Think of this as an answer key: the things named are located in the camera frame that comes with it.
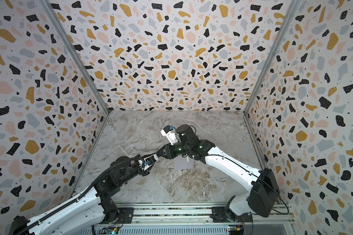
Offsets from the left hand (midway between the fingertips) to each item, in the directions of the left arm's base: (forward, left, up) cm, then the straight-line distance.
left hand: (155, 153), depth 73 cm
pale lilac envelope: (+4, -14, -21) cm, 26 cm away
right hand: (-2, -1, +4) cm, 5 cm away
